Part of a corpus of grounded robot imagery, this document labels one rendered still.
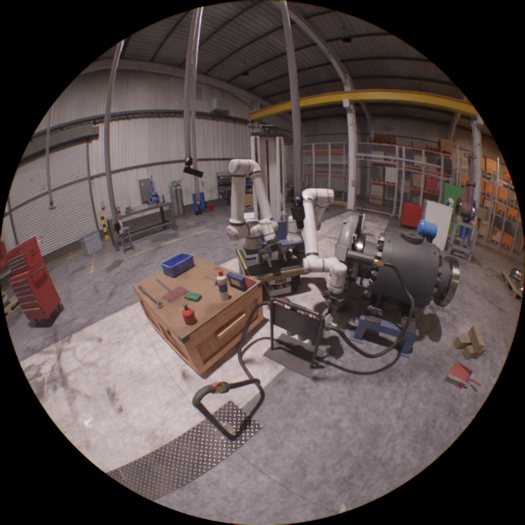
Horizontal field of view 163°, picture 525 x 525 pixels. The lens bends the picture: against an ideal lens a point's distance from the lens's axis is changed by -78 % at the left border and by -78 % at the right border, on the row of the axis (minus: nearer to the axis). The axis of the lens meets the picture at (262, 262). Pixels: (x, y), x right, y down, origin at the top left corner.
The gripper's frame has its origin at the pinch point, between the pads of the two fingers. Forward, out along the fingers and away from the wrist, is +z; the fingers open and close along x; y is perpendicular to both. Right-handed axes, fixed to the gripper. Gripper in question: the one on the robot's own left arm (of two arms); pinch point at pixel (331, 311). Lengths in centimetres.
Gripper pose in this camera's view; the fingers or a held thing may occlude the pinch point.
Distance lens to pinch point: 124.8
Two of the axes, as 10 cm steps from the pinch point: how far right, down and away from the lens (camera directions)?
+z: 0.4, 9.0, 4.3
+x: 4.3, 3.8, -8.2
